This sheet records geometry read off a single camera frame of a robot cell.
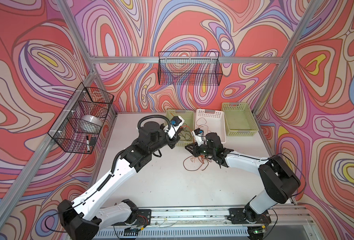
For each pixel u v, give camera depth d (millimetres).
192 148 805
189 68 967
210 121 1145
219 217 750
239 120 1155
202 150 765
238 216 733
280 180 454
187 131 1078
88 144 720
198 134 767
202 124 1115
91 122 704
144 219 720
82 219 372
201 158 928
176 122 533
